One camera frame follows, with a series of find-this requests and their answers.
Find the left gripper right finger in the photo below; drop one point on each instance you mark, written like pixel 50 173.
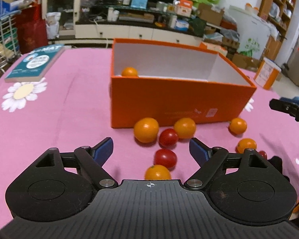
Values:
pixel 210 161

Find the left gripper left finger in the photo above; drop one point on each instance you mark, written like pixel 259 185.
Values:
pixel 91 161

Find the large orange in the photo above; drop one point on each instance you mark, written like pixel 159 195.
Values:
pixel 129 72

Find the small orange tangerine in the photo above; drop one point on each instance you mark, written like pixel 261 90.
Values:
pixel 157 172
pixel 146 130
pixel 237 126
pixel 185 128
pixel 244 144

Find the red cherry tomato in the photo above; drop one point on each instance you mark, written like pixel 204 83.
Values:
pixel 263 154
pixel 166 158
pixel 168 137

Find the pink flower tablecloth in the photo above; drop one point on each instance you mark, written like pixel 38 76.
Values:
pixel 70 108

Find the orange cardboard box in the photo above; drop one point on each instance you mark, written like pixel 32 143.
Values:
pixel 174 81

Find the white mini fridge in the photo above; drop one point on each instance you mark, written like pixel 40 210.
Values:
pixel 253 32

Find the orange white carton box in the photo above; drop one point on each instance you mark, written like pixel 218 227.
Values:
pixel 214 47

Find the wooden shelf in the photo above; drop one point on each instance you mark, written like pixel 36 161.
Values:
pixel 279 14

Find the teal paperback book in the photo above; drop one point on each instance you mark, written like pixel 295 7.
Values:
pixel 35 65

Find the white tv cabinet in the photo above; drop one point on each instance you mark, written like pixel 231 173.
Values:
pixel 102 34

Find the red paper bag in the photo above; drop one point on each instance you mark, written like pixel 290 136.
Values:
pixel 31 29

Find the white glass door cabinet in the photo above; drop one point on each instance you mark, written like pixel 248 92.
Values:
pixel 69 14

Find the metal wire cart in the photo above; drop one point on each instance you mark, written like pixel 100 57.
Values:
pixel 9 45

